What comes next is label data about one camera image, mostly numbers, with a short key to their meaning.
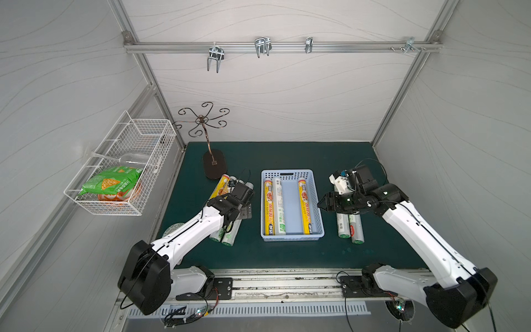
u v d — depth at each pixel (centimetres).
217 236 83
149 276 40
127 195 52
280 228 84
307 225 86
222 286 74
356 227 86
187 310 70
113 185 54
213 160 110
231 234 82
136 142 79
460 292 37
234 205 63
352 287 73
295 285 75
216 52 78
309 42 72
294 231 86
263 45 77
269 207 91
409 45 77
